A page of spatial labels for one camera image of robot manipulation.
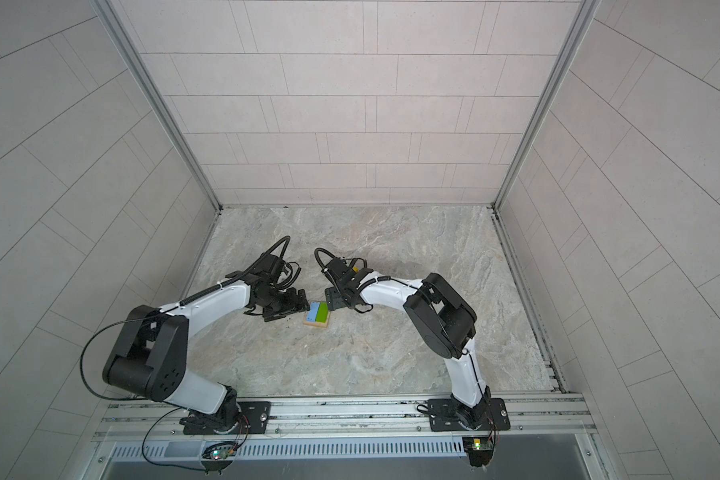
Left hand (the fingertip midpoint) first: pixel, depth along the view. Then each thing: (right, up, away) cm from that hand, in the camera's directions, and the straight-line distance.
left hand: (308, 304), depth 89 cm
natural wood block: (+3, -5, -2) cm, 6 cm away
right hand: (+9, 0, +4) cm, 10 cm away
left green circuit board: (-14, -26, -24) cm, 38 cm away
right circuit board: (+44, -28, -20) cm, 56 cm away
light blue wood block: (+2, -1, -2) cm, 3 cm away
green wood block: (+5, -2, -2) cm, 5 cm away
